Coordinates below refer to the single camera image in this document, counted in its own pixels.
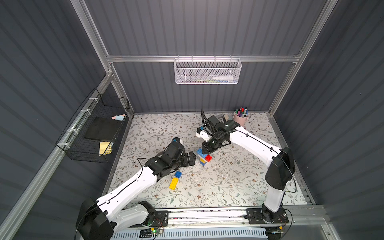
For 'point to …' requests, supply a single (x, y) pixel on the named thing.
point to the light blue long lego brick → (199, 151)
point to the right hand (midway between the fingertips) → (203, 153)
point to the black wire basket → (71, 141)
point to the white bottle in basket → (222, 78)
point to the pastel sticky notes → (119, 117)
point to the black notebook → (103, 128)
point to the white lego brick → (203, 158)
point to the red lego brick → (208, 158)
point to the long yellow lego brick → (173, 183)
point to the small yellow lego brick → (202, 160)
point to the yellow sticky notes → (105, 148)
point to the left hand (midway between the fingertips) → (191, 159)
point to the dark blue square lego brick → (178, 174)
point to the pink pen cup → (242, 121)
